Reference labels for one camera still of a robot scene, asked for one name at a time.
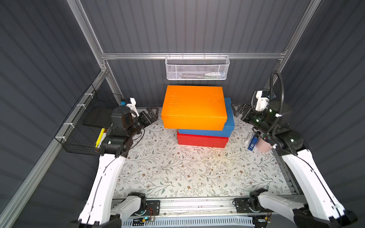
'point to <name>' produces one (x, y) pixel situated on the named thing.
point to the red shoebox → (184, 139)
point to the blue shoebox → (227, 130)
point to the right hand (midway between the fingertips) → (240, 105)
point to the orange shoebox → (194, 108)
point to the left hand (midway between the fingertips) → (154, 112)
